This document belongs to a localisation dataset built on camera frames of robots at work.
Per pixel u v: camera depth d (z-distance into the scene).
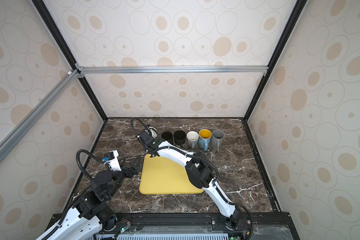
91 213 0.52
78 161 0.48
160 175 0.91
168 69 0.89
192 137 1.00
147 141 0.71
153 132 0.80
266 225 0.74
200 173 0.56
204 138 0.95
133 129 0.70
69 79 0.83
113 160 0.61
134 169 0.65
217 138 0.95
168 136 0.97
